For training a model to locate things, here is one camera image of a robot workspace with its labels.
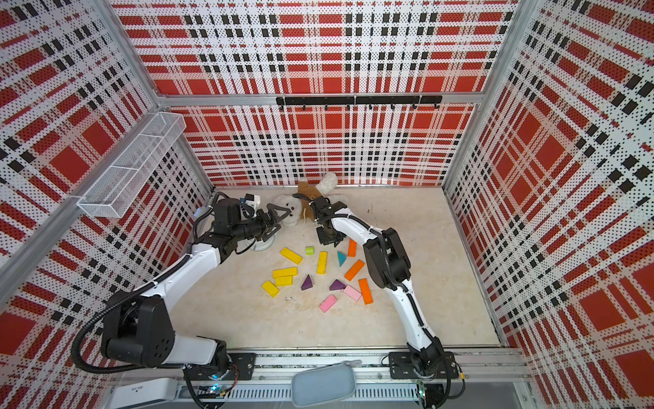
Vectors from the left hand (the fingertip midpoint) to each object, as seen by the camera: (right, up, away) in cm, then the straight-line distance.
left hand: (290, 217), depth 83 cm
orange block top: (+21, -13, +16) cm, 29 cm away
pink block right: (+21, -27, +6) cm, 35 cm away
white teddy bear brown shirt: (0, +2, +21) cm, 21 cm away
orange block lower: (+26, -27, +6) cm, 38 cm away
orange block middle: (+21, -21, +11) cm, 32 cm away
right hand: (+14, -9, +17) cm, 24 cm away
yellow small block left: (-9, -26, +7) cm, 28 cm away
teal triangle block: (+17, -16, +15) cm, 28 cm away
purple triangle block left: (+5, -24, +6) cm, 25 cm away
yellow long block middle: (-4, -21, +11) cm, 24 cm away
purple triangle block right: (+15, -24, +6) cm, 29 cm away
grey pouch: (+12, -46, -13) cm, 49 cm away
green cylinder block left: (+5, -13, +16) cm, 22 cm away
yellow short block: (-3, -23, +8) cm, 25 cm away
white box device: (-35, -45, -18) cm, 60 cm away
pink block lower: (+12, -30, +4) cm, 33 cm away
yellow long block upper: (-3, -16, +16) cm, 22 cm away
